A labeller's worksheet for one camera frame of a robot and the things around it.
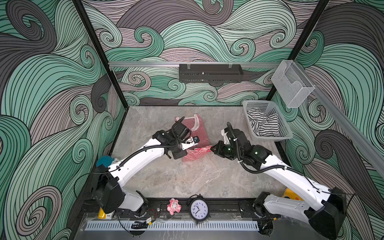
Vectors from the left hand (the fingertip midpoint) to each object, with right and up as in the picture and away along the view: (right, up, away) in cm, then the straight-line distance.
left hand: (181, 146), depth 80 cm
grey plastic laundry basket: (+67, +24, +34) cm, 78 cm away
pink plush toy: (-3, -28, -8) cm, 29 cm away
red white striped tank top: (+11, +8, +27) cm, 30 cm away
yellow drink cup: (-36, -29, -13) cm, 48 cm away
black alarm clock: (+9, -29, -8) cm, 31 cm away
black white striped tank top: (+57, +11, +24) cm, 63 cm away
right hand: (+15, 0, -5) cm, 16 cm away
